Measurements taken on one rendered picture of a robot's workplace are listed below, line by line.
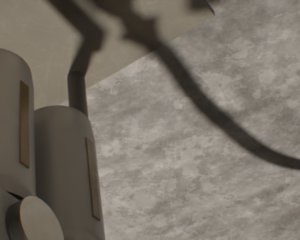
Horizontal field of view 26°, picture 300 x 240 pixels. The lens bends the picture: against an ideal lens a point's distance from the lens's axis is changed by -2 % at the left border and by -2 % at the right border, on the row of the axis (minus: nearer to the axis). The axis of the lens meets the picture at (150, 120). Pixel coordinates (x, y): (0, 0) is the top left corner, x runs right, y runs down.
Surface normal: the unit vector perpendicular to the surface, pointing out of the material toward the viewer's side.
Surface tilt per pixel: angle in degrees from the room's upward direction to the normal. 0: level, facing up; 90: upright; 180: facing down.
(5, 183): 90
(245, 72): 0
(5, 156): 90
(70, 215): 90
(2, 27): 0
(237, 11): 0
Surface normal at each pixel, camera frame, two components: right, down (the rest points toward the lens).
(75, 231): 0.31, -0.68
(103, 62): 0.13, 0.72
